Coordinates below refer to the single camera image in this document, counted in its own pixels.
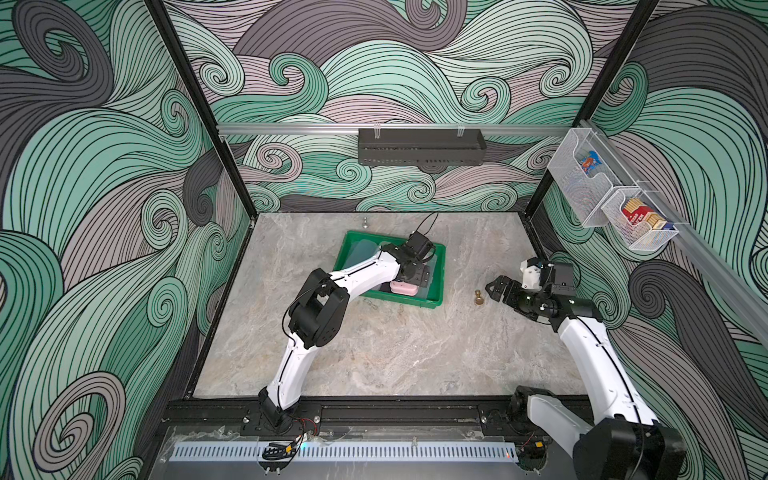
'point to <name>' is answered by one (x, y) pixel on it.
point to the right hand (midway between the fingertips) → (504, 295)
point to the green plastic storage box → (428, 297)
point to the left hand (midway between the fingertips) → (413, 270)
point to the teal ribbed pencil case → (360, 251)
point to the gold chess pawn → (478, 300)
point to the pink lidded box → (403, 288)
